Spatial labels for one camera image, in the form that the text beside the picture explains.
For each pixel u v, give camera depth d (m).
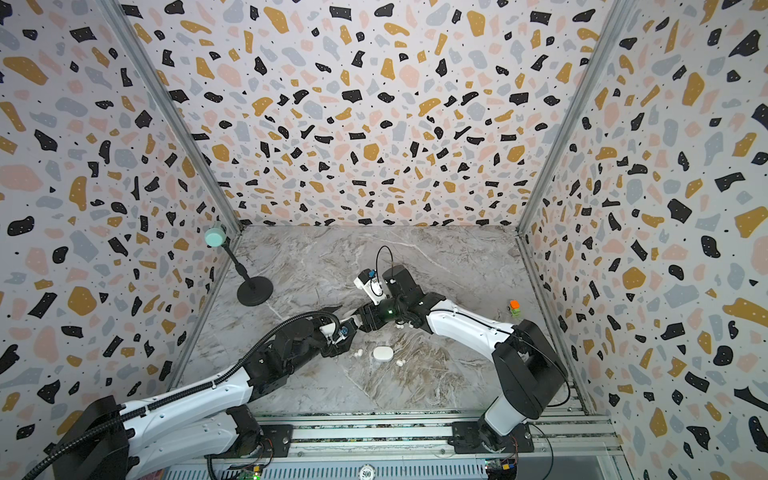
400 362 0.87
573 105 0.88
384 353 0.87
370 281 0.73
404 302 0.66
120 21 0.70
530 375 0.45
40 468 0.35
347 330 0.66
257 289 1.01
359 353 0.88
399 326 0.93
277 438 0.73
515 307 0.97
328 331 0.69
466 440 0.74
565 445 0.75
